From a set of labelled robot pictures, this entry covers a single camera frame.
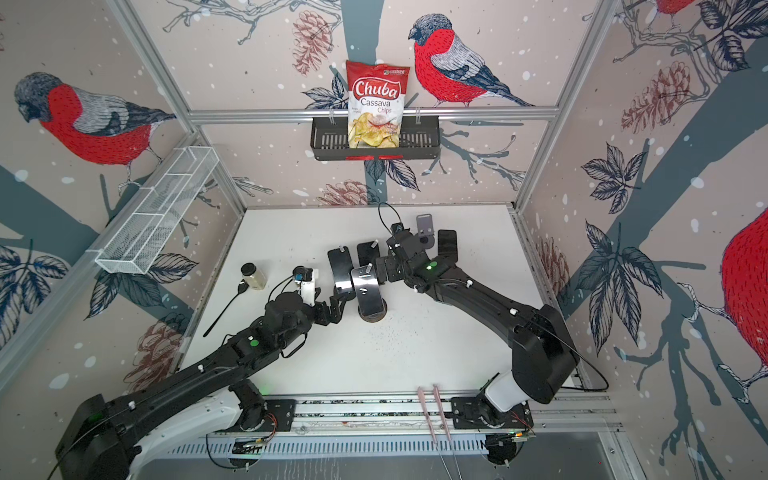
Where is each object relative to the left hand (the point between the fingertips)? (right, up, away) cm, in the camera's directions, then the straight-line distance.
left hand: (334, 293), depth 77 cm
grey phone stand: (+27, +17, +27) cm, 42 cm away
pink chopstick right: (+28, -28, +2) cm, 39 cm away
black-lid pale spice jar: (-29, +2, +15) cm, 32 cm away
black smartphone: (+35, +12, +28) cm, 47 cm away
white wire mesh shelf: (-47, +21, +1) cm, 52 cm away
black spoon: (-35, -2, +20) cm, 41 cm away
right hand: (+15, +6, +7) cm, 18 cm away
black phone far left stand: (-1, +5, +15) cm, 16 cm away
